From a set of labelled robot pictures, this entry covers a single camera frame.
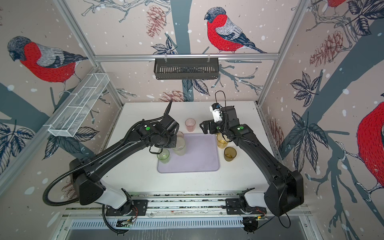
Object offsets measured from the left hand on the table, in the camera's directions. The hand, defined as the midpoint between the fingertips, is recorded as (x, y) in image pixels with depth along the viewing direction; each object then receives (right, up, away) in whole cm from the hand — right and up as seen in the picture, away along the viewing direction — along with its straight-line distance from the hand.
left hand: (174, 143), depth 75 cm
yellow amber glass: (+29, -2, +21) cm, 36 cm away
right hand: (+17, +10, +5) cm, 20 cm away
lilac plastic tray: (+15, -11, +17) cm, 25 cm away
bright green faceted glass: (-8, -11, +15) cm, 20 cm away
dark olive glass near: (+32, -9, +14) cm, 36 cm away
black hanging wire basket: (+4, +48, +31) cm, 57 cm away
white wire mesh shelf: (-52, +13, -3) cm, 53 cm away
